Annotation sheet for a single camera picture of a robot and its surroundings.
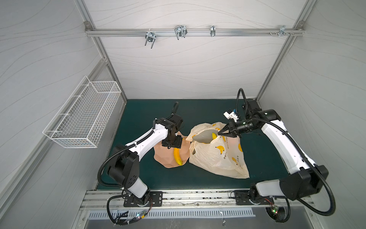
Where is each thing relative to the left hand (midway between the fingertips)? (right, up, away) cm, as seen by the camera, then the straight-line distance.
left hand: (177, 143), depth 84 cm
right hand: (+23, +9, -14) cm, 29 cm away
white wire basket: (-45, +15, -15) cm, 50 cm away
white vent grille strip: (+4, -32, -14) cm, 35 cm away
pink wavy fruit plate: (-7, -9, +4) cm, 12 cm away
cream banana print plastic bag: (+25, -2, -14) cm, 28 cm away
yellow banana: (0, -8, +1) cm, 8 cm away
